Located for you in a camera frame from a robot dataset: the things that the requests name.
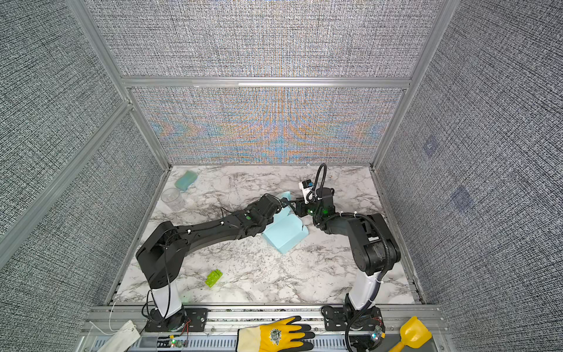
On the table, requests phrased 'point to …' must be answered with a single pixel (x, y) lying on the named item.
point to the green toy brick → (213, 278)
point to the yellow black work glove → (280, 335)
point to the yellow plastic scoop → (413, 334)
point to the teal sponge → (185, 180)
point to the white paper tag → (121, 339)
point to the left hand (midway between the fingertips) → (262, 205)
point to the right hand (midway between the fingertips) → (293, 200)
